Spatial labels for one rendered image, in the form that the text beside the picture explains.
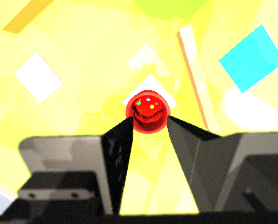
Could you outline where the red cup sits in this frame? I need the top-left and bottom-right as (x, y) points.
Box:
(125, 90), (171, 134)

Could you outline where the white flat bar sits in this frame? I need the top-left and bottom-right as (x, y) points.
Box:
(176, 24), (219, 132)

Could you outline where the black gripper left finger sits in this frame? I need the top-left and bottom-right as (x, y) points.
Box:
(17, 116), (134, 214)

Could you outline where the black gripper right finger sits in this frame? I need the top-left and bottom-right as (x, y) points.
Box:
(166, 116), (278, 212)

